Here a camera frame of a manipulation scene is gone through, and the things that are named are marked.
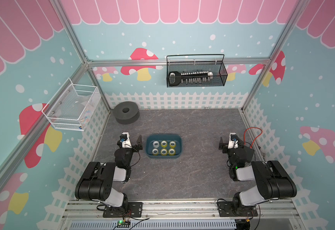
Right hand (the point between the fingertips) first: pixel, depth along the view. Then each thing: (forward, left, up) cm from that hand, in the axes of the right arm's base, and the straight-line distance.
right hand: (229, 136), depth 90 cm
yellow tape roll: (+1, +42, -9) cm, 43 cm away
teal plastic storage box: (+4, +52, -7) cm, 52 cm away
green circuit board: (-43, +63, -14) cm, 78 cm away
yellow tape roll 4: (-5, +42, -10) cm, 44 cm away
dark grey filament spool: (+28, +72, -5) cm, 78 cm away
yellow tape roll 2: (+1, +36, -9) cm, 37 cm away
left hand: (0, +60, +2) cm, 60 cm away
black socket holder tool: (+29, +34, +24) cm, 51 cm away
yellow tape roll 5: (-4, +37, -10) cm, 38 cm away
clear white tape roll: (+1, +48, -10) cm, 49 cm away
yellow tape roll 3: (-5, +48, -10) cm, 49 cm away
